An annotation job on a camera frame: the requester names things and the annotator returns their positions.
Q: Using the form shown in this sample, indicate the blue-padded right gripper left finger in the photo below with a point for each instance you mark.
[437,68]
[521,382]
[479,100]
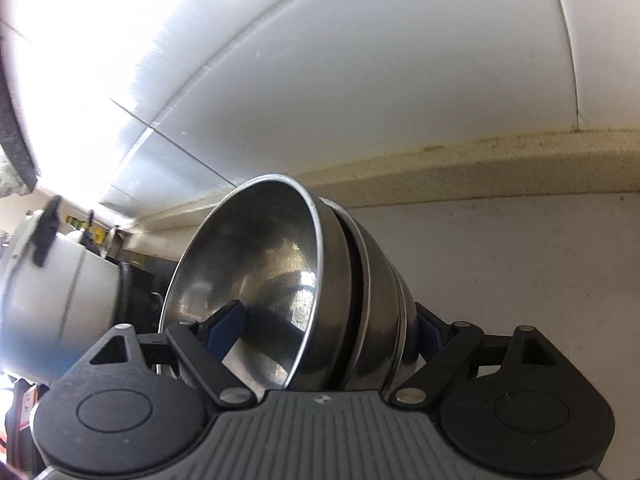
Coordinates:
[200,348]

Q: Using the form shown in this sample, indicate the small stainless steel bowl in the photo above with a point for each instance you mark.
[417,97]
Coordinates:
[277,248]

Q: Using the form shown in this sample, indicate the large stainless steel bowl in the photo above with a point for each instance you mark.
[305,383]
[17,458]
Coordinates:
[379,347]

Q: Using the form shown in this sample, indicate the white pot with black handle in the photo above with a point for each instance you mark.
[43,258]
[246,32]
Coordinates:
[57,298]

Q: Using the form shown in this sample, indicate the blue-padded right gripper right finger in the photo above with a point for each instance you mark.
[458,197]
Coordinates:
[447,350]

